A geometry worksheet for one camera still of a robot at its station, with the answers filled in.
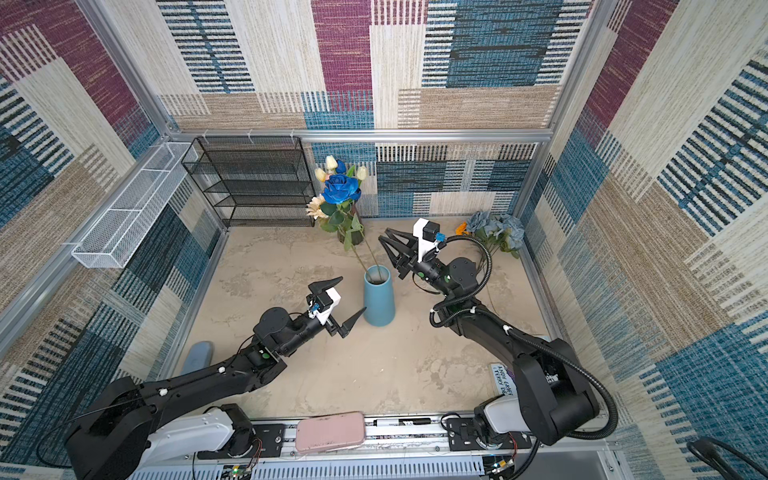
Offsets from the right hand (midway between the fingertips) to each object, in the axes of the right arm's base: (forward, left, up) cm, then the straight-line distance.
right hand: (382, 236), depth 70 cm
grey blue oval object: (-14, +53, -32) cm, 64 cm away
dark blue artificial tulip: (+33, +12, -4) cm, 36 cm away
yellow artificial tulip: (+30, +18, -4) cm, 35 cm away
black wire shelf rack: (+43, +46, -16) cm, 65 cm away
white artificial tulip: (+32, +15, -2) cm, 36 cm away
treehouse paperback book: (-24, -30, -32) cm, 50 cm away
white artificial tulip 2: (+30, +6, -4) cm, 31 cm away
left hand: (-7, +8, -10) cm, 15 cm away
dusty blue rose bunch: (+22, -42, -24) cm, 53 cm away
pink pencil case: (-33, +15, -36) cm, 51 cm away
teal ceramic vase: (-5, +2, -18) cm, 19 cm away
